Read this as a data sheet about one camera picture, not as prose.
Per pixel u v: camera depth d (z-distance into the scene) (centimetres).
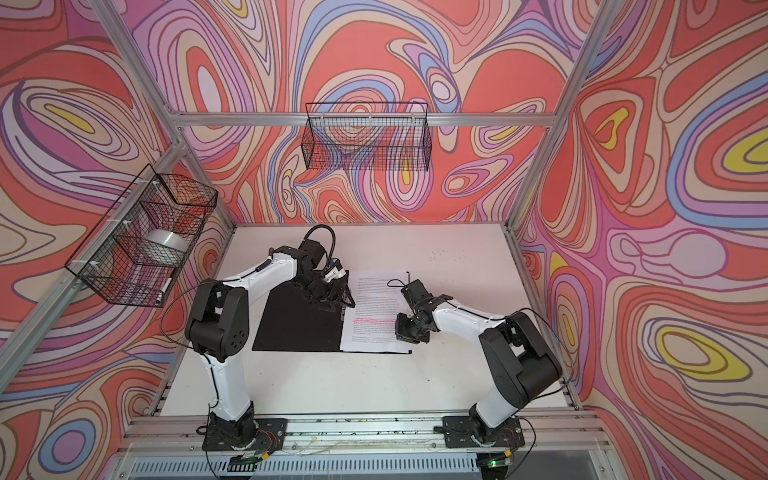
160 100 83
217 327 52
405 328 80
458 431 73
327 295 80
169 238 74
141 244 69
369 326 93
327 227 86
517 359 46
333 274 87
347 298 86
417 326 75
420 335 76
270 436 73
